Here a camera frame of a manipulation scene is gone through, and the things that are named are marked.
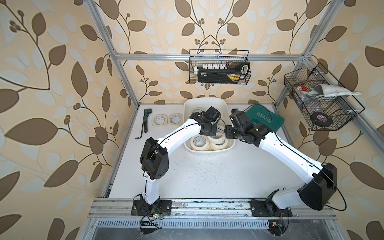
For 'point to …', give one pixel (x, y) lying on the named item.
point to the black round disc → (321, 119)
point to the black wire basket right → (323, 109)
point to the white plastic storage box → (196, 105)
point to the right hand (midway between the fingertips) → (228, 130)
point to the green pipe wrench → (146, 112)
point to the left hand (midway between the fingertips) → (212, 131)
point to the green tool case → (259, 114)
